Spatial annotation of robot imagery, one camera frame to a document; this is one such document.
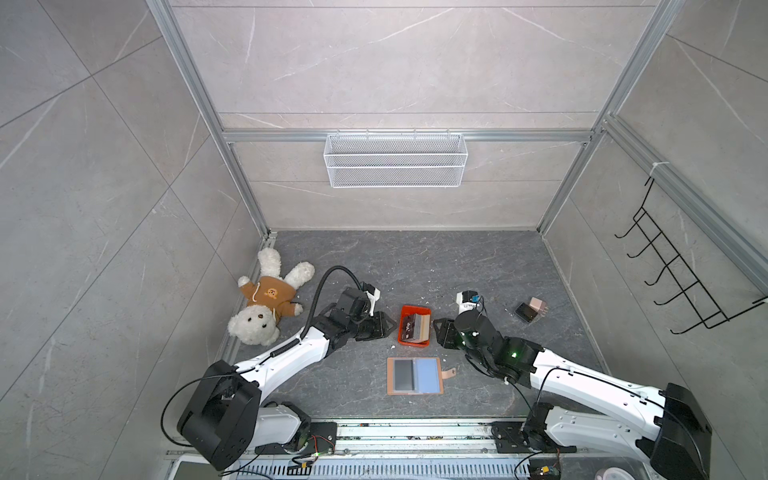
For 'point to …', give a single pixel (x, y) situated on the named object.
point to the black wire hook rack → (707, 311)
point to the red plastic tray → (415, 325)
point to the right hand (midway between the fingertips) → (437, 322)
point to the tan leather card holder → (417, 375)
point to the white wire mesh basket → (393, 161)
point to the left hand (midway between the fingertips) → (395, 321)
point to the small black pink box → (529, 312)
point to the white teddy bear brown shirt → (269, 297)
